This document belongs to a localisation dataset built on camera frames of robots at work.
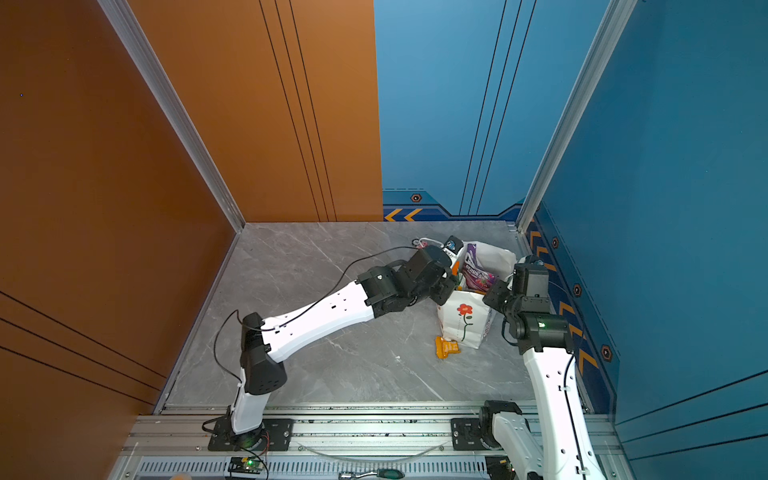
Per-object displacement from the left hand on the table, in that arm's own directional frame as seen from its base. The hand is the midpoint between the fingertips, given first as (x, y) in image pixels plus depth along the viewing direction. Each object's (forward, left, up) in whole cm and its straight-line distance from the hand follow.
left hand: (453, 272), depth 72 cm
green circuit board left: (-36, +49, -29) cm, 67 cm away
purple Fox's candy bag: (+4, -8, -7) cm, 11 cm away
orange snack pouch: (-8, 0, -26) cm, 27 cm away
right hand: (-1, -10, -4) cm, 11 cm away
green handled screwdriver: (-38, +16, -26) cm, 49 cm away
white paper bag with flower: (-6, -4, -12) cm, 14 cm away
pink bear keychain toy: (+31, +3, -25) cm, 40 cm away
